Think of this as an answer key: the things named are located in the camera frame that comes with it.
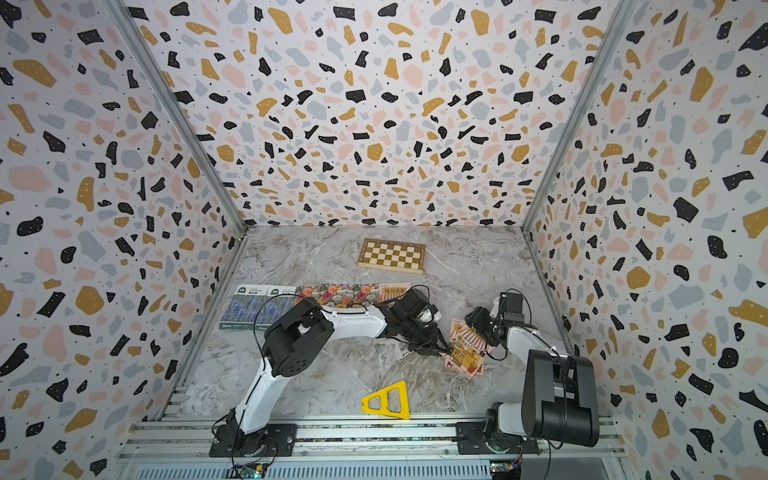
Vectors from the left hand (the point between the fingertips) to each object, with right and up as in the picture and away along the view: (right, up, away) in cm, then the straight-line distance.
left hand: (453, 353), depth 84 cm
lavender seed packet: (-66, +10, +14) cm, 69 cm away
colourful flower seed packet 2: (-36, +14, +17) cm, 42 cm away
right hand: (+8, +7, +10) cm, 15 cm away
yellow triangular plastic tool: (-19, -12, -5) cm, 23 cm away
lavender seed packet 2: (-56, +12, +16) cm, 60 cm away
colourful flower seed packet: (-42, +15, +17) cm, 48 cm away
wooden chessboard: (-17, +27, +26) cm, 41 cm away
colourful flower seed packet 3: (-27, +14, +19) cm, 36 cm away
